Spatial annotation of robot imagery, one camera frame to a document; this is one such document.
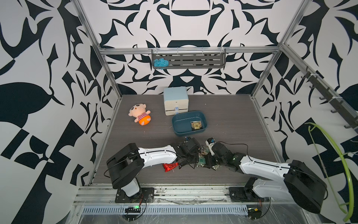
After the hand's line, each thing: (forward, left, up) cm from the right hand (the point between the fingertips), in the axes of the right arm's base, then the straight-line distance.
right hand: (203, 155), depth 87 cm
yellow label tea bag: (+22, +3, -1) cm, 23 cm away
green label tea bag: (-4, +2, +1) cm, 5 cm away
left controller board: (-27, +39, -3) cm, 47 cm away
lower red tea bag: (-7, +21, +2) cm, 23 cm away
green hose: (-29, -46, +24) cm, 59 cm away
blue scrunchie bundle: (+48, +26, +33) cm, 64 cm away
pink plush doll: (+30, +44, +6) cm, 54 cm away
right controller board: (-29, -22, -3) cm, 37 cm away
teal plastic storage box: (+24, +9, -1) cm, 26 cm away
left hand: (-2, +4, +3) cm, 6 cm away
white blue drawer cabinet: (+34, +17, +13) cm, 40 cm away
